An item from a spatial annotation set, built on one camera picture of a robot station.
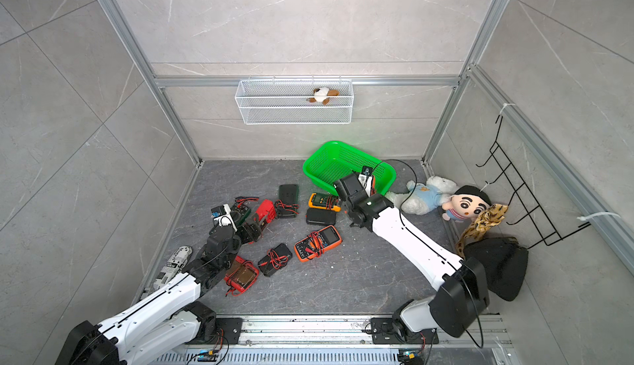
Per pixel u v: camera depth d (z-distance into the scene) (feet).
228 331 2.41
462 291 1.28
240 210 3.21
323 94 2.87
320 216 3.26
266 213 3.04
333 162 3.88
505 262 2.08
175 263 2.76
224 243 2.02
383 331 2.38
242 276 2.64
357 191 1.96
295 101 3.28
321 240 2.90
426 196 3.20
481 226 2.50
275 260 2.75
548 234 1.91
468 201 2.63
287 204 3.26
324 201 3.28
